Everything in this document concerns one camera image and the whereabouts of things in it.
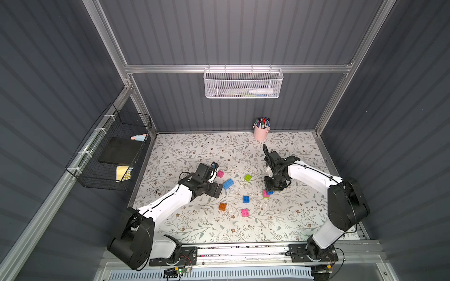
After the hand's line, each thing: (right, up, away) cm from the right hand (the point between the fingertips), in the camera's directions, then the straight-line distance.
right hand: (269, 191), depth 88 cm
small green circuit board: (-43, -29, -18) cm, 55 cm away
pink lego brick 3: (-13, -9, -4) cm, 16 cm away
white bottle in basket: (-3, +53, +5) cm, 53 cm away
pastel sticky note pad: (-63, +27, -6) cm, 69 cm away
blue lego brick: (-12, -4, +1) cm, 13 cm away
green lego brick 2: (-1, -4, +3) cm, 5 cm away
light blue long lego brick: (-21, +3, +6) cm, 22 cm away
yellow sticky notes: (-64, +12, -19) cm, 68 cm away
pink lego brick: (-26, +8, +11) cm, 29 cm away
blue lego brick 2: (0, 0, -1) cm, 1 cm away
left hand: (-28, +3, -2) cm, 28 cm away
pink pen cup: (0, +31, +24) cm, 39 cm away
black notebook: (-67, +21, -14) cm, 72 cm away
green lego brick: (-10, +6, +9) cm, 14 cm away
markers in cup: (0, +38, +20) cm, 43 cm away
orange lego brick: (-24, -7, -1) cm, 25 cm away
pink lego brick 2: (-2, -1, 0) cm, 3 cm away
